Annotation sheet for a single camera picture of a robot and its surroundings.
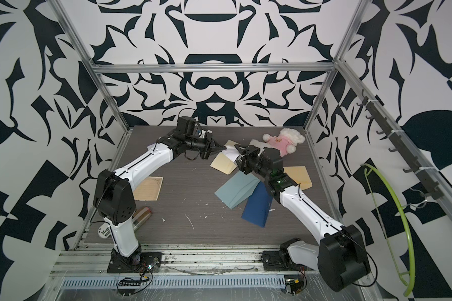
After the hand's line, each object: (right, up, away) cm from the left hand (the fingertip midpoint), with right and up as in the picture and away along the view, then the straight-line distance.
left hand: (227, 144), depth 79 cm
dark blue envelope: (+15, -29, +12) cm, 35 cm away
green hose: (+51, -22, -25) cm, 61 cm away
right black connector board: (+26, -53, -8) cm, 59 cm away
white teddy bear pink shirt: (+32, +1, +23) cm, 39 cm away
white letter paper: (-45, -1, +33) cm, 55 cm away
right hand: (+2, -1, -4) cm, 5 cm away
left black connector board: (-38, -54, -7) cm, 66 cm away
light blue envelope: (+5, -22, +16) cm, 28 cm away
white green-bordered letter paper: (+2, -3, -3) cm, 5 cm away
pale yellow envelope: (-3, -10, +25) cm, 27 cm away
